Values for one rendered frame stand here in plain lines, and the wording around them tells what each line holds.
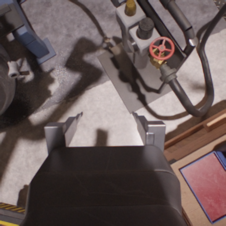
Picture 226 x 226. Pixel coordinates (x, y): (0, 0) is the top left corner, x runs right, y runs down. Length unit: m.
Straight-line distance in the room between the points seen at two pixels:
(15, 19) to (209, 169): 1.06
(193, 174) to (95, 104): 0.68
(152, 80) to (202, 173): 0.63
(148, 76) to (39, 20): 0.83
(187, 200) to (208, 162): 0.12
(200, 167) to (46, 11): 1.28
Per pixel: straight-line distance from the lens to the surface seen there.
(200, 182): 0.55
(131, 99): 0.98
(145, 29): 0.56
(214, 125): 0.74
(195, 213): 0.57
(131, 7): 0.62
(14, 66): 0.68
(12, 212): 0.87
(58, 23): 1.30
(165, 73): 0.56
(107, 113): 0.99
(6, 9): 0.65
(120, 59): 1.06
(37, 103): 1.15
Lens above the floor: 0.97
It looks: 81 degrees down
